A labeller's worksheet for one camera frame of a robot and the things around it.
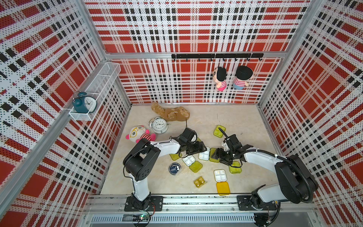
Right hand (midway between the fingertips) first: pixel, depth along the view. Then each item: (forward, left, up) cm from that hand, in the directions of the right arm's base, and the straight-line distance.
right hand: (217, 158), depth 88 cm
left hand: (+5, +8, +1) cm, 9 cm away
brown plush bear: (+31, +25, +7) cm, 40 cm away
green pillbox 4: (-7, -10, -2) cm, 12 cm away
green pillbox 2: (+6, +2, -2) cm, 7 cm away
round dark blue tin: (-6, +27, -1) cm, 27 cm away
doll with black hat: (+46, -20, +30) cm, 59 cm away
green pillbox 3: (-4, +13, -3) cm, 14 cm away
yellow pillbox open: (-15, -2, -3) cm, 16 cm away
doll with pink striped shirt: (+47, -4, +29) cm, 55 cm away
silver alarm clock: (+25, +40, +2) cm, 47 cm away
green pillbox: (+2, +27, -1) cm, 27 cm away
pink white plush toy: (+17, +52, +4) cm, 54 cm away
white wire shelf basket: (+29, +69, +34) cm, 82 cm away
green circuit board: (-30, +44, -2) cm, 53 cm away
